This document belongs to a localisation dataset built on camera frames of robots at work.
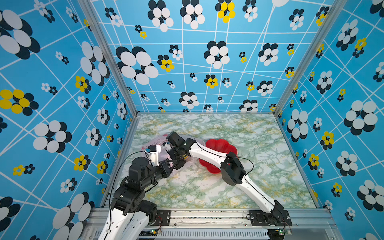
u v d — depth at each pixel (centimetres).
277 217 63
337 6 68
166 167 58
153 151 61
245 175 63
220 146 99
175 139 76
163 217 74
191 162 81
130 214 47
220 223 74
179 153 77
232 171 61
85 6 68
